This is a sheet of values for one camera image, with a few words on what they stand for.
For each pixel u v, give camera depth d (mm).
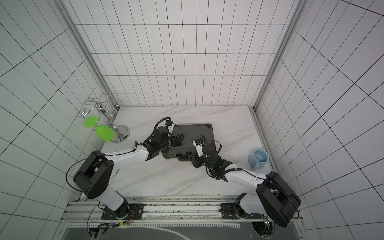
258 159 893
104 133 833
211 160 644
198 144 740
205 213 730
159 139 681
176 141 798
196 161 741
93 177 448
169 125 786
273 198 416
